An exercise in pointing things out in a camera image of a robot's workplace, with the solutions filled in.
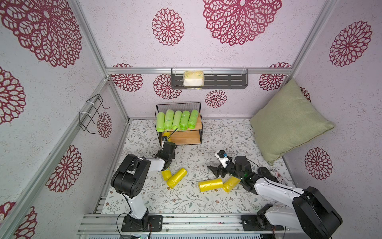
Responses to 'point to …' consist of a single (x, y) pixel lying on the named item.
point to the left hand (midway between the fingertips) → (167, 150)
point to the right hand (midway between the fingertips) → (212, 159)
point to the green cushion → (287, 122)
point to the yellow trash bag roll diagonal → (176, 178)
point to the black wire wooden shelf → (189, 136)
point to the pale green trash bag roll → (176, 122)
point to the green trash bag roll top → (168, 119)
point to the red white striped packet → (278, 176)
